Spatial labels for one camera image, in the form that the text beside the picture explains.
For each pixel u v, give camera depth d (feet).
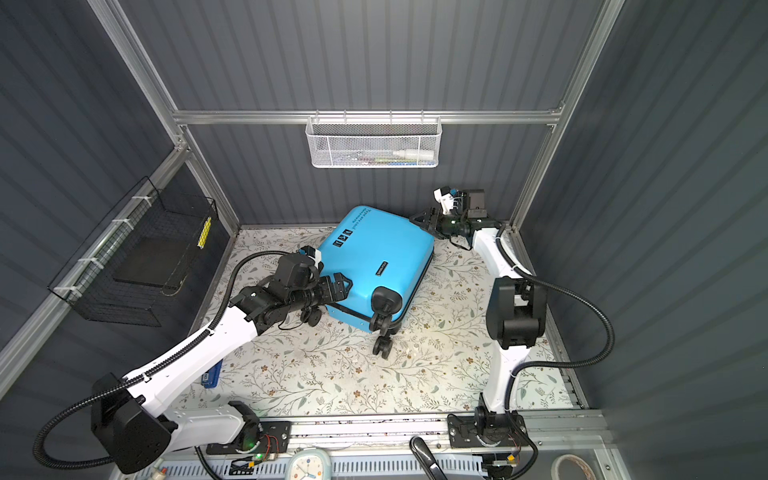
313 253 2.35
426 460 2.19
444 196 2.77
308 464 2.23
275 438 2.37
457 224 2.62
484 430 2.19
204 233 2.73
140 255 2.42
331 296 2.23
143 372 1.35
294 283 1.91
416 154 2.84
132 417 1.24
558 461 2.27
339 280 2.29
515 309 1.73
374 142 4.07
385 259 2.71
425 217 2.70
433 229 2.64
